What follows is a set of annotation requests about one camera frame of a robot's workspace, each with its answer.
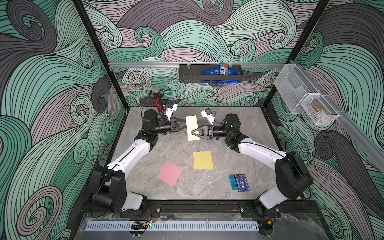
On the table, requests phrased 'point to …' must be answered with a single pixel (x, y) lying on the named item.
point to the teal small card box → (233, 182)
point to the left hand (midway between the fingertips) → (190, 122)
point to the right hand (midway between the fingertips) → (191, 132)
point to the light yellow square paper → (191, 124)
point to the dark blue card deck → (242, 182)
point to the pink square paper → (170, 173)
